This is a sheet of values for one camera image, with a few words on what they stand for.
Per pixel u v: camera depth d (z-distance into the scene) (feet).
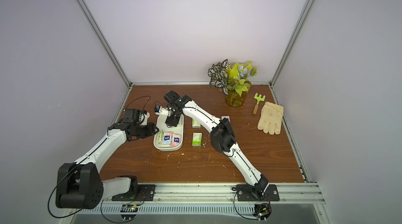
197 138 2.92
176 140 2.86
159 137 2.86
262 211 2.28
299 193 2.44
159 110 2.65
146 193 2.39
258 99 3.61
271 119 3.27
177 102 2.25
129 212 2.34
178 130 3.04
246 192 2.39
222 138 2.02
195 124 3.11
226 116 3.22
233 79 3.04
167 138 2.93
